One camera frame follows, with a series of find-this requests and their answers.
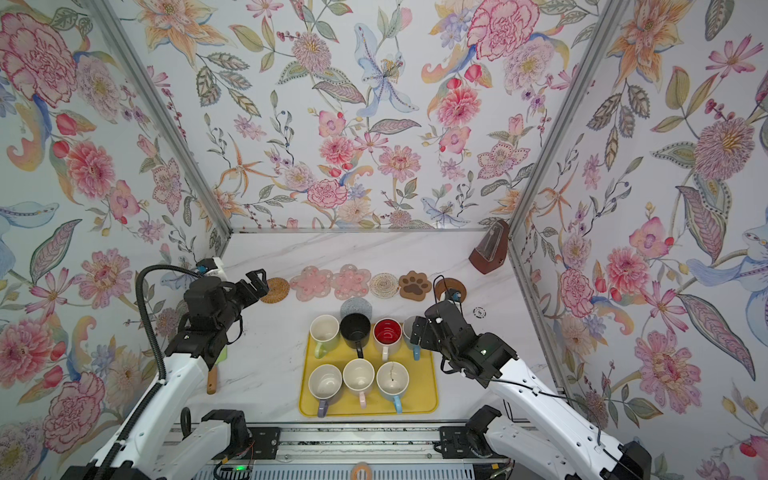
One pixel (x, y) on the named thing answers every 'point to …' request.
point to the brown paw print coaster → (414, 285)
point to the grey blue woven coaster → (356, 305)
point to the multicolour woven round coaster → (383, 285)
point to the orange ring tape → (361, 465)
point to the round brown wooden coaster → (451, 283)
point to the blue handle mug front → (392, 381)
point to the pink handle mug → (359, 375)
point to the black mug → (355, 328)
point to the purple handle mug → (324, 382)
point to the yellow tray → (421, 396)
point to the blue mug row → (406, 332)
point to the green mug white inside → (324, 330)
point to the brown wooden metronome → (490, 254)
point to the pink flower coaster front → (311, 283)
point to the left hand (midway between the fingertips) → (258, 277)
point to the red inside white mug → (387, 335)
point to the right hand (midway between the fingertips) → (425, 327)
